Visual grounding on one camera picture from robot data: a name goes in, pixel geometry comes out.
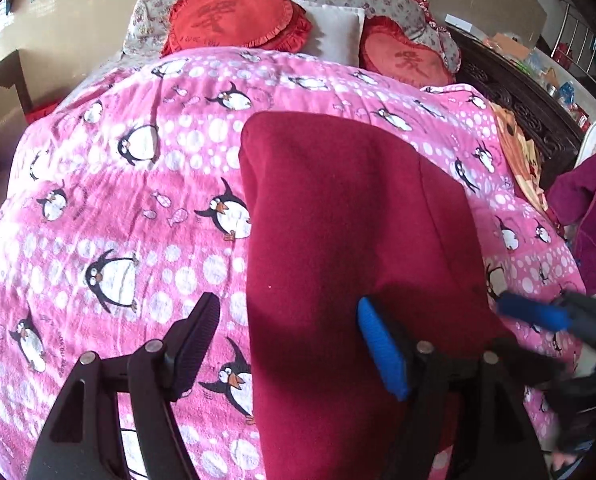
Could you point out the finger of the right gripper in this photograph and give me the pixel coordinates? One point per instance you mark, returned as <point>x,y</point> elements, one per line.
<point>546,316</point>

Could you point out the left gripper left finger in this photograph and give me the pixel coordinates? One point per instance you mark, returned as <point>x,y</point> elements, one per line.
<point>81,438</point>

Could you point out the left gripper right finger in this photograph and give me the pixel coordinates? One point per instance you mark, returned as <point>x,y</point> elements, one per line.
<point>479,402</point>

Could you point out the dark red fleece garment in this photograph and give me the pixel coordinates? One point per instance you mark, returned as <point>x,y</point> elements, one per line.
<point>342,210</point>

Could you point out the magenta fleece garment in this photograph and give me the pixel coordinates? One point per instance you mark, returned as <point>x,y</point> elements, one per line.
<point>572,198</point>

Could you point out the orange cartoon blanket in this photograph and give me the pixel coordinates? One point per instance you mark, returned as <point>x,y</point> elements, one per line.
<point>522,157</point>

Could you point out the dark carved wooden headboard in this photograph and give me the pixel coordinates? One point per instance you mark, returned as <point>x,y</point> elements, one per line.
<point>541,118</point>

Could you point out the pink penguin blanket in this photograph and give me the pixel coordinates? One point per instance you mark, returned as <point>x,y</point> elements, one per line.
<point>126,204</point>

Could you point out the large red heart pillow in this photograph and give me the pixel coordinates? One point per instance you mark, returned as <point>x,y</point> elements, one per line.
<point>385,50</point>

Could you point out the white pillow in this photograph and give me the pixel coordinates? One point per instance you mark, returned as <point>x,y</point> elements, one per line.
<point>336,32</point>

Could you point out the small red heart pillow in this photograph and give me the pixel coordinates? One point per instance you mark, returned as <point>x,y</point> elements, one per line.
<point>277,25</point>

